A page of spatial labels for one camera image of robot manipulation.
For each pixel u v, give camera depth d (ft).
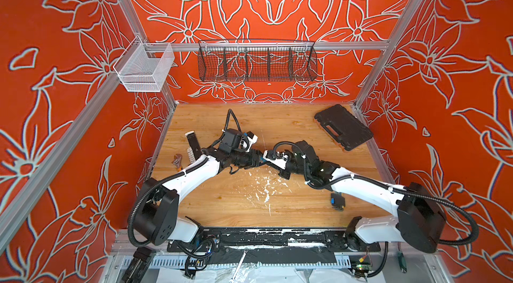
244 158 2.34
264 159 2.24
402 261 2.24
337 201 2.65
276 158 2.15
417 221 1.33
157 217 1.38
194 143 3.30
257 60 3.14
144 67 3.08
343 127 3.40
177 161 3.11
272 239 2.44
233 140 2.16
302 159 1.96
